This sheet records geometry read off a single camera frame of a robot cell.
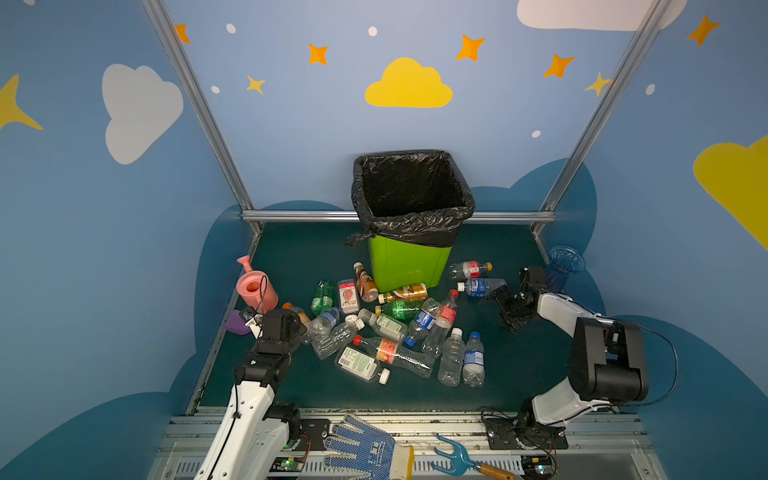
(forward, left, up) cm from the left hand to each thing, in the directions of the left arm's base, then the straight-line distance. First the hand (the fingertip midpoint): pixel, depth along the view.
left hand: (287, 327), depth 81 cm
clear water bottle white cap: (-9, -45, -6) cm, 46 cm away
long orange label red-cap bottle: (-5, -31, -6) cm, 32 cm away
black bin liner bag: (+45, -36, +10) cm, 58 cm away
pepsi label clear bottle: (+4, -9, -7) cm, 12 cm away
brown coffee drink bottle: (+18, -21, -6) cm, 28 cm away
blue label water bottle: (-9, -52, -8) cm, 53 cm away
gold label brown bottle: (+16, -36, -6) cm, 40 cm away
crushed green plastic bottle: (+14, -7, -8) cm, 17 cm away
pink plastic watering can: (+13, +12, 0) cm, 18 cm away
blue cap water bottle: (+4, -38, -4) cm, 39 cm away
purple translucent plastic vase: (+20, -81, +7) cm, 83 cm away
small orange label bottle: (+9, -1, -8) cm, 12 cm away
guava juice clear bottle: (+15, -15, -7) cm, 22 cm away
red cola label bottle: (+6, -45, -7) cm, 46 cm away
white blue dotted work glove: (-28, -26, -11) cm, 40 cm away
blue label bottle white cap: (+19, -59, -7) cm, 62 cm away
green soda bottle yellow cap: (+11, -34, -8) cm, 36 cm away
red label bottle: (+27, -56, -7) cm, 63 cm away
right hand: (+13, -63, -8) cm, 65 cm away
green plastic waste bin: (+21, -30, +2) cm, 37 cm away
